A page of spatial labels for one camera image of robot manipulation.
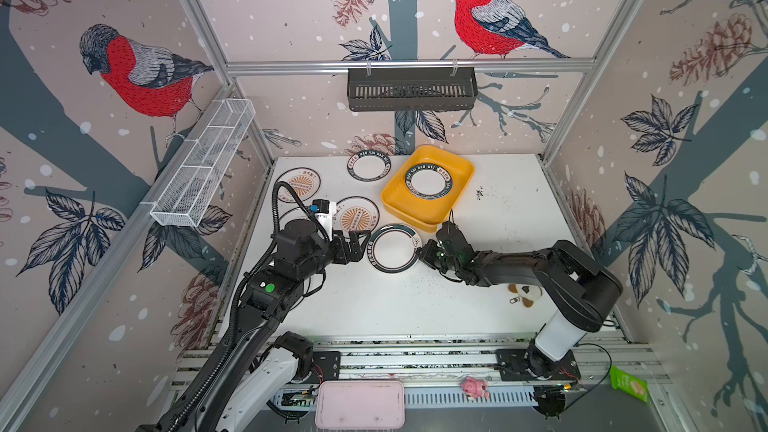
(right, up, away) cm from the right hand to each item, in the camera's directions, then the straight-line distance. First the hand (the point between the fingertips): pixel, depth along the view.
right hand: (413, 255), depth 91 cm
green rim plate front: (+7, +23, +21) cm, 32 cm away
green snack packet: (+49, -25, -21) cm, 59 cm away
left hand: (-15, +10, -21) cm, 28 cm away
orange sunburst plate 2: (-19, +12, +13) cm, 26 cm away
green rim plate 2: (-16, +29, +28) cm, 44 cm away
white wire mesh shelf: (-57, +28, -14) cm, 65 cm away
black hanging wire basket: (0, +56, +13) cm, 57 cm away
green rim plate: (-6, +1, +4) cm, 7 cm away
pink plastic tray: (-14, -29, -23) cm, 40 cm away
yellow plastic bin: (+6, +11, +13) cm, 18 cm away
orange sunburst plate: (-41, +23, +23) cm, 52 cm away
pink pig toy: (+13, -26, -22) cm, 37 cm away
